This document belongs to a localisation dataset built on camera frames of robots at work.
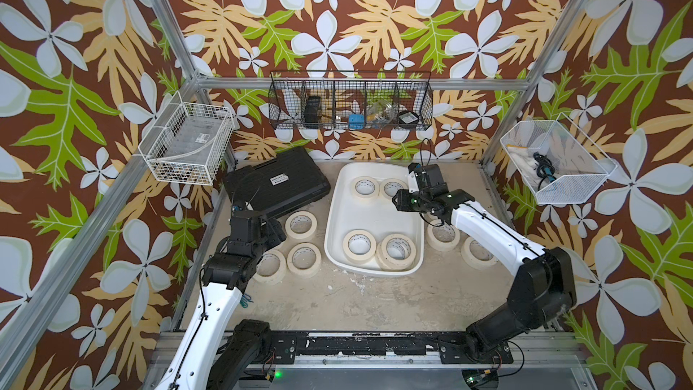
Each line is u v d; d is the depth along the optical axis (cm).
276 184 104
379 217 102
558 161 82
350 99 97
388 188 108
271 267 89
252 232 56
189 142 81
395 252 93
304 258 91
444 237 96
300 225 99
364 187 111
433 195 65
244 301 82
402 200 75
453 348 73
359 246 94
